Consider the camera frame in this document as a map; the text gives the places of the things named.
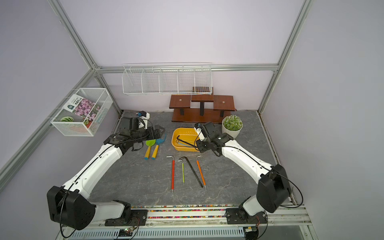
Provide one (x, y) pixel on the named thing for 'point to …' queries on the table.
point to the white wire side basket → (80, 127)
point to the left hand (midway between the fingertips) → (159, 131)
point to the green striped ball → (67, 119)
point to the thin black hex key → (185, 142)
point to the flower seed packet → (82, 107)
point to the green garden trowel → (149, 143)
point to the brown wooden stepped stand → (201, 108)
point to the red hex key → (173, 172)
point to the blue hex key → (182, 144)
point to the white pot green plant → (232, 125)
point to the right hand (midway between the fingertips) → (200, 141)
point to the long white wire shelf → (167, 78)
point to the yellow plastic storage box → (185, 139)
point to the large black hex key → (184, 157)
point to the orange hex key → (201, 173)
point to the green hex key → (183, 170)
